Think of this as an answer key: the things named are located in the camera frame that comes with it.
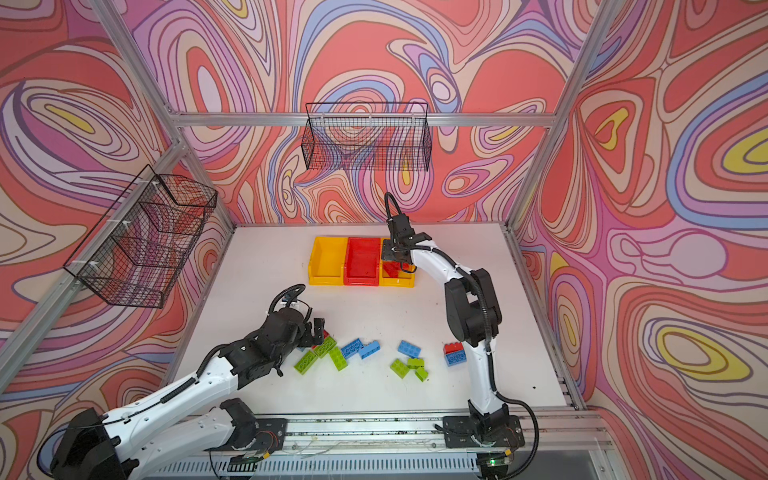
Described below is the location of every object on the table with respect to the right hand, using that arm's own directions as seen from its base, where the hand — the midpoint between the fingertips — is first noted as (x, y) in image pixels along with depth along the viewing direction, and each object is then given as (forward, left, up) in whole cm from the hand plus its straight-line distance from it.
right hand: (397, 257), depth 100 cm
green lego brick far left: (-33, +28, -5) cm, 43 cm away
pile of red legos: (0, +1, -6) cm, 6 cm away
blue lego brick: (-29, +15, -6) cm, 33 cm away
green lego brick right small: (-34, -4, -6) cm, 35 cm away
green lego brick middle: (-32, +18, -6) cm, 38 cm away
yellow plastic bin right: (-5, -3, -6) cm, 8 cm away
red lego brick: (-30, -15, -6) cm, 34 cm away
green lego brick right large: (-35, +1, -6) cm, 36 cm away
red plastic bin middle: (+5, +12, -6) cm, 15 cm away
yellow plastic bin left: (+4, +25, -6) cm, 26 cm away
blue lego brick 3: (-30, -2, -6) cm, 31 cm away
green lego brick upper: (-29, +22, -5) cm, 37 cm away
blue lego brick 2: (-30, +10, -6) cm, 32 cm away
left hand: (-24, +24, +3) cm, 34 cm away
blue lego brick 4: (-33, -16, -6) cm, 37 cm away
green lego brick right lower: (-37, -5, -6) cm, 38 cm away
